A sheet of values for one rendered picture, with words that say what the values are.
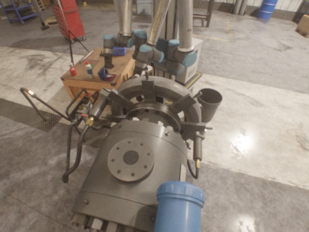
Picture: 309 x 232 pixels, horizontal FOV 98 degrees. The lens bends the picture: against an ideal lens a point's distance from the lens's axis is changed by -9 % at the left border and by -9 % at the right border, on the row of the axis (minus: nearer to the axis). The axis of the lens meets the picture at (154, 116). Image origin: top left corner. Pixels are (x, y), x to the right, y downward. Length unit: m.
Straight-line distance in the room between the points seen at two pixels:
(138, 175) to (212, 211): 1.10
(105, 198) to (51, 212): 1.17
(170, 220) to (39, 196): 1.59
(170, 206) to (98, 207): 0.31
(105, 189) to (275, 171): 1.83
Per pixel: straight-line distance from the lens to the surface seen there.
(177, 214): 0.51
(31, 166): 2.16
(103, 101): 1.17
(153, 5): 1.84
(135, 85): 1.01
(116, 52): 2.55
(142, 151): 0.70
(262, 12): 8.69
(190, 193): 0.52
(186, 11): 1.29
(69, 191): 1.79
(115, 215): 0.66
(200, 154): 1.25
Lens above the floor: 1.53
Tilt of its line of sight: 48 degrees down
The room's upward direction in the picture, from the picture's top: straight up
